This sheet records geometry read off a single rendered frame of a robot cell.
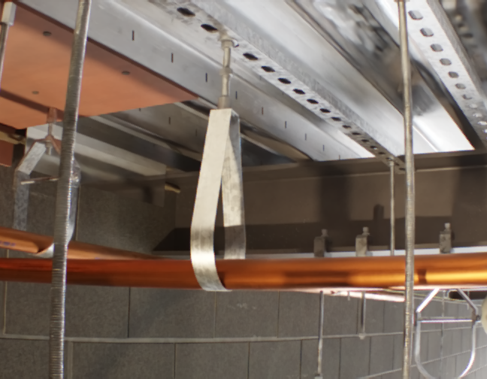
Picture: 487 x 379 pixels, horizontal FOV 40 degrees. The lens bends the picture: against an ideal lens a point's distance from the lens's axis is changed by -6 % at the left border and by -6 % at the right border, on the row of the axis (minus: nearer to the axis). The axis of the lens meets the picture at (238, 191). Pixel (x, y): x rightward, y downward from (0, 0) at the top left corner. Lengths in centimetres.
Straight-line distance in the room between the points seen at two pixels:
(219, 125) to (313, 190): 87
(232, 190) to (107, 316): 82
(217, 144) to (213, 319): 125
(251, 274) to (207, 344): 123
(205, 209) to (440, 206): 88
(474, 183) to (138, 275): 91
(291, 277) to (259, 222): 98
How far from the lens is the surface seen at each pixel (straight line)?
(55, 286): 43
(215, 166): 78
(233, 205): 84
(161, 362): 179
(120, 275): 85
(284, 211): 168
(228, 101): 82
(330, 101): 109
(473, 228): 153
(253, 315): 221
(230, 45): 85
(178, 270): 80
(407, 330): 65
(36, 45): 95
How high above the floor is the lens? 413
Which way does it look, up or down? 10 degrees up
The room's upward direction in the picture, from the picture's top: 2 degrees clockwise
